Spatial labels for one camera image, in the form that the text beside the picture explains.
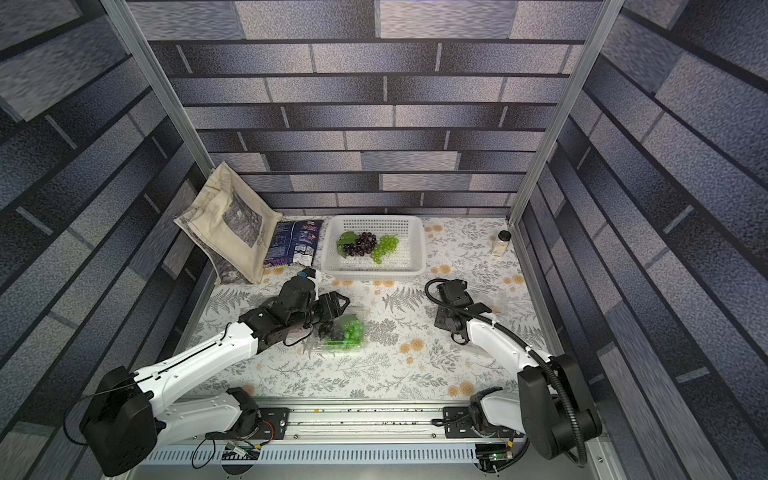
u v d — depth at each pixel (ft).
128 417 1.29
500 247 3.44
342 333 2.74
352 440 2.40
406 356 2.80
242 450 2.32
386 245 3.50
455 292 2.33
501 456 2.28
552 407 1.34
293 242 3.50
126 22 2.29
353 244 3.49
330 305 2.33
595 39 2.40
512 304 3.14
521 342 1.59
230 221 3.07
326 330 2.80
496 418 2.03
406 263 3.49
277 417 2.48
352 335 2.73
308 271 2.46
